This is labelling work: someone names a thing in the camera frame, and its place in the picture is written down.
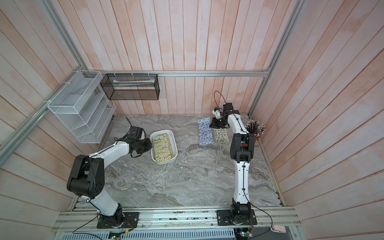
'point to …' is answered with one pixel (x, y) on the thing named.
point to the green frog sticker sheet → (221, 136)
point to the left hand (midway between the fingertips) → (153, 147)
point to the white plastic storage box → (173, 142)
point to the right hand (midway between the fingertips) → (210, 124)
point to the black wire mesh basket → (131, 86)
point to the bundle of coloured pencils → (254, 127)
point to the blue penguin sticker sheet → (205, 132)
